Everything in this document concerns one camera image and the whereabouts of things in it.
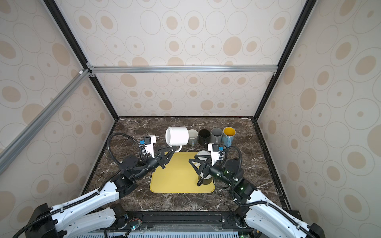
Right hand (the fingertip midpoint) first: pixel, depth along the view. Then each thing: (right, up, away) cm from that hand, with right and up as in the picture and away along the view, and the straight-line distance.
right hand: (193, 160), depth 67 cm
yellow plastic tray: (-8, -14, +21) cm, 27 cm away
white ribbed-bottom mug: (+6, 0, +23) cm, 24 cm away
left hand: (-7, +5, -4) cm, 9 cm away
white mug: (-7, +11, -3) cm, 13 cm away
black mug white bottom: (+6, -15, +17) cm, 24 cm away
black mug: (+7, +9, +35) cm, 37 cm away
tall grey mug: (+15, +10, +29) cm, 34 cm away
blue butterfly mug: (+24, +11, +33) cm, 42 cm away
